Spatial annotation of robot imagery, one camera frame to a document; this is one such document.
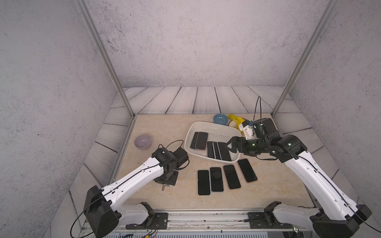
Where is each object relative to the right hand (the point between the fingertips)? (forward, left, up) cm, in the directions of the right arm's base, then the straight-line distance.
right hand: (231, 147), depth 67 cm
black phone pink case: (-2, -4, -28) cm, 28 cm away
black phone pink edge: (+16, +8, -27) cm, 32 cm away
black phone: (+22, +13, -27) cm, 37 cm away
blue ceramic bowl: (+42, -2, -26) cm, 50 cm away
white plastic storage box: (+31, +19, -22) cm, 42 cm away
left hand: (-10, +29, -16) cm, 35 cm away
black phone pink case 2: (+3, -14, -31) cm, 34 cm away
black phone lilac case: (+20, +19, -27) cm, 39 cm away
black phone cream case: (-6, +12, -28) cm, 31 cm away
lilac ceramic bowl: (+21, +53, -25) cm, 62 cm away
